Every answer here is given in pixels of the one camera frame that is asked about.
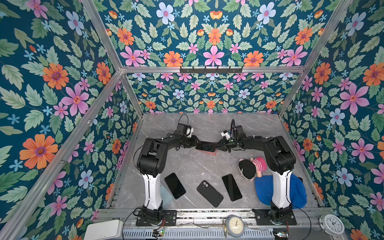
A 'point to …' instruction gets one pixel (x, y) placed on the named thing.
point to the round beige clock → (235, 225)
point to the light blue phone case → (166, 197)
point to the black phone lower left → (175, 185)
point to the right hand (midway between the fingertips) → (214, 146)
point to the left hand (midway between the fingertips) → (201, 139)
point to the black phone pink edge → (205, 143)
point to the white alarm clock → (331, 224)
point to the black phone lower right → (231, 187)
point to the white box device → (104, 230)
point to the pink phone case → (209, 150)
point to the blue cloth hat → (264, 188)
